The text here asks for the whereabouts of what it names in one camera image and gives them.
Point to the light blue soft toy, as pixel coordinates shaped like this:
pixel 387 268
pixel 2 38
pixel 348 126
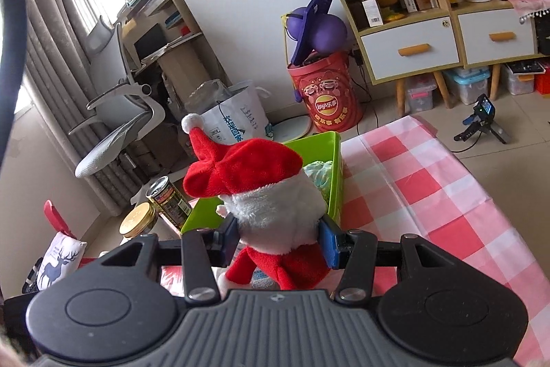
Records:
pixel 320 172

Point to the santa hat plush toy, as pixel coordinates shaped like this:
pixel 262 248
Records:
pixel 263 185

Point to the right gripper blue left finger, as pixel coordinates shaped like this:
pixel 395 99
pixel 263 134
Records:
pixel 229 239

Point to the reindeer print pillow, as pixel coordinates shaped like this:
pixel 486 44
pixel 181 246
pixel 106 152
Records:
pixel 62 258

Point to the gold lid cookie jar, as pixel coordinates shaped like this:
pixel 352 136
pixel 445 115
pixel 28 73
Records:
pixel 139 221

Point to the white office chair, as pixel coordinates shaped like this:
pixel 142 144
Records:
pixel 123 105

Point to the green plastic bin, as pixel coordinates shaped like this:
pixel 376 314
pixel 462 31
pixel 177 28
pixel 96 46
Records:
pixel 318 147

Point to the tall printed drink can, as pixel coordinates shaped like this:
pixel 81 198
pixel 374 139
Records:
pixel 169 201

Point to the red white checkered tablecloth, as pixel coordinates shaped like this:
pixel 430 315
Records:
pixel 400 179

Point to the wooden white drawer cabinet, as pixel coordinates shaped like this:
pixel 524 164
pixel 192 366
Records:
pixel 399 39

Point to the red chips bucket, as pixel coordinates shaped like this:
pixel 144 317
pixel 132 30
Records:
pixel 324 85

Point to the white printed shopping bag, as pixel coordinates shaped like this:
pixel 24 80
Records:
pixel 239 118

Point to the small tripod camera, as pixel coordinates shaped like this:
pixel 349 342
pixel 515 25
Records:
pixel 483 120

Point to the purple bouncing ball toy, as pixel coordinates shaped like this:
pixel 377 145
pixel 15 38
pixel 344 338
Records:
pixel 314 29

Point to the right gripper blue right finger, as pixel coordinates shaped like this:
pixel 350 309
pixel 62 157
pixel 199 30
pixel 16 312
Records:
pixel 330 240

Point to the red small chair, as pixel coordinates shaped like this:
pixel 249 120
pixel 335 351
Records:
pixel 56 220

